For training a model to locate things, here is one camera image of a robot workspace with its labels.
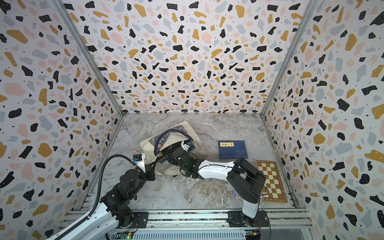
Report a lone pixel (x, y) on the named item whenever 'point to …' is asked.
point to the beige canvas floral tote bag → (158, 149)
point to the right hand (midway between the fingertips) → (171, 155)
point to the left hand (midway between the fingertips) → (158, 162)
